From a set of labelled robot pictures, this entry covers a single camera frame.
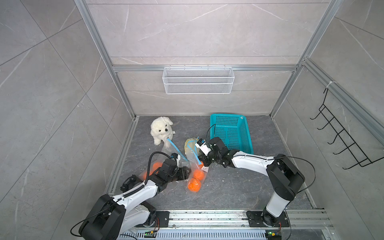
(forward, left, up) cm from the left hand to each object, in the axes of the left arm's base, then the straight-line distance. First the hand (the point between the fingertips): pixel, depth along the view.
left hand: (188, 169), depth 86 cm
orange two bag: (-10, -3, +2) cm, 11 cm away
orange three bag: (-3, -7, +10) cm, 12 cm away
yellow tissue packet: (+12, -1, +4) cm, 12 cm away
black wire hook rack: (-11, -70, +28) cm, 77 cm away
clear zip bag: (+14, +14, -4) cm, 21 cm away
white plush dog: (+21, +16, +12) cm, 29 cm away
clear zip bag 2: (0, -3, +10) cm, 11 cm away
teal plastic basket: (+33, -34, -5) cm, 47 cm away
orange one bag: (-4, -6, 0) cm, 7 cm away
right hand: (+6, -6, +2) cm, 9 cm away
